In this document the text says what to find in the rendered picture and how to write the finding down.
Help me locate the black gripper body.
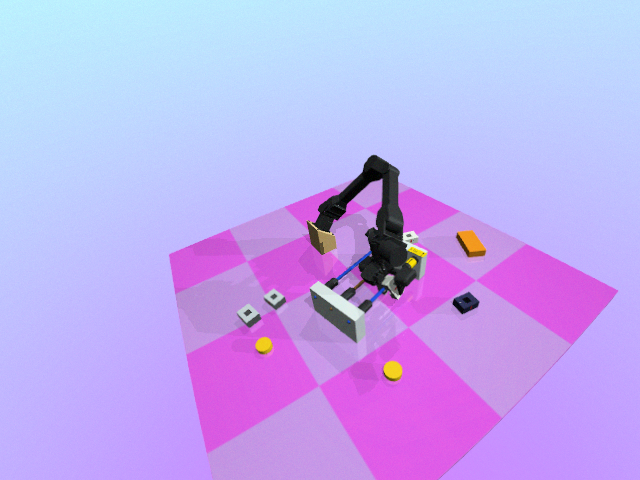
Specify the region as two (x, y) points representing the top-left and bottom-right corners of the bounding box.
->
(359, 255), (417, 287)

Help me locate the yellow short cylinder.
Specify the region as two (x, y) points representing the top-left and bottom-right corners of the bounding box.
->
(383, 361), (402, 381)
(255, 337), (273, 354)

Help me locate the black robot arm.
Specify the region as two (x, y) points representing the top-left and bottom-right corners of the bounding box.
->
(312, 154), (408, 286)

